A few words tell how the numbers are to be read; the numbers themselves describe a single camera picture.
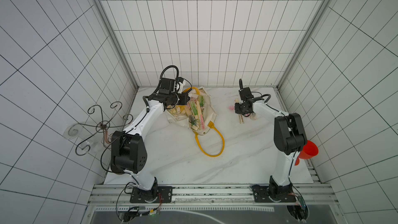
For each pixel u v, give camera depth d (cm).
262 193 73
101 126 62
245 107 74
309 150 72
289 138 52
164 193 73
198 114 98
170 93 72
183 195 74
